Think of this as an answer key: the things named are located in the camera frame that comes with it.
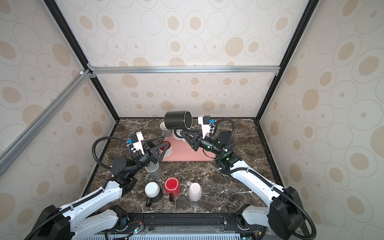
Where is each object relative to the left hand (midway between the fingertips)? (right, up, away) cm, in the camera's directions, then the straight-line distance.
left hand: (168, 142), depth 62 cm
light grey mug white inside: (-9, +4, +39) cm, 40 cm away
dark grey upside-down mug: (-12, -18, +22) cm, 31 cm away
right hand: (+6, +3, +3) cm, 7 cm away
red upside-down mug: (-1, -24, +16) cm, 29 cm away
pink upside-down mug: (+11, -26, +13) cm, 31 cm away
